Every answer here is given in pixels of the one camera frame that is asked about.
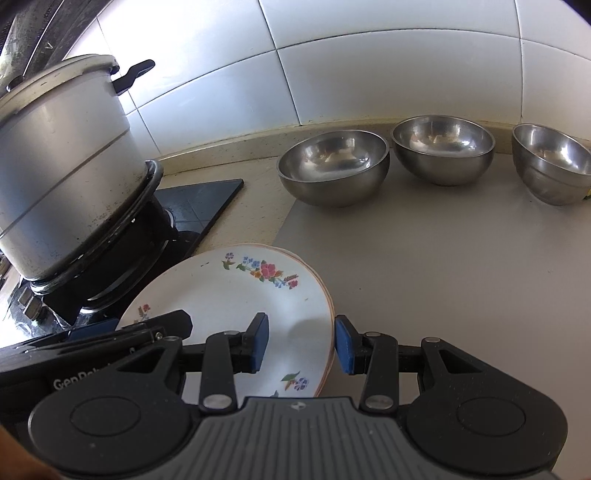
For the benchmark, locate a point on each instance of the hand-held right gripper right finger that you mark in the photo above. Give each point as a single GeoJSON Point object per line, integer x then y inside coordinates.
{"type": "Point", "coordinates": [344, 346]}

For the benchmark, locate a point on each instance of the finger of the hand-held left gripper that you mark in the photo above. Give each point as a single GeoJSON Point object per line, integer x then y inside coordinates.
{"type": "Point", "coordinates": [161, 323]}
{"type": "Point", "coordinates": [92, 332]}

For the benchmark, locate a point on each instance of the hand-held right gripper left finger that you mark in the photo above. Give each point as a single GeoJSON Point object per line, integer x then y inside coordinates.
{"type": "Point", "coordinates": [261, 342]}

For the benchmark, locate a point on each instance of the white plate pink flowers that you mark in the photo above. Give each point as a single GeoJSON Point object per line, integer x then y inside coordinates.
{"type": "Point", "coordinates": [330, 304]}

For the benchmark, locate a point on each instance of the white plate colourful flowers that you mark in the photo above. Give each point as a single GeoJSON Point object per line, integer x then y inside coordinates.
{"type": "Point", "coordinates": [207, 295]}

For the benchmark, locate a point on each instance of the person's left hand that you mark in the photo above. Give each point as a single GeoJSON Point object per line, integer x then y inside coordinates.
{"type": "Point", "coordinates": [18, 457]}

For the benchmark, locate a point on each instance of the black burner grate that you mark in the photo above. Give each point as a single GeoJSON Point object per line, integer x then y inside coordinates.
{"type": "Point", "coordinates": [115, 286]}

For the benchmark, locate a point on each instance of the black gas stove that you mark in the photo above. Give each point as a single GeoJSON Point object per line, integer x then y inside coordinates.
{"type": "Point", "coordinates": [203, 198]}

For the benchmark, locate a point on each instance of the silver pressure cooker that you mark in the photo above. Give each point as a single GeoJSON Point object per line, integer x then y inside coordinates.
{"type": "Point", "coordinates": [60, 175]}

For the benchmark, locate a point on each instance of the steel bowl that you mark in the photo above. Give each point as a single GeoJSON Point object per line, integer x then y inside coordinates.
{"type": "Point", "coordinates": [443, 157]}
{"type": "Point", "coordinates": [554, 170]}
{"type": "Point", "coordinates": [334, 177]}

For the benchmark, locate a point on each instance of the black range hood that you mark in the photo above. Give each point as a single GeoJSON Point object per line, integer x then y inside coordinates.
{"type": "Point", "coordinates": [37, 27]}

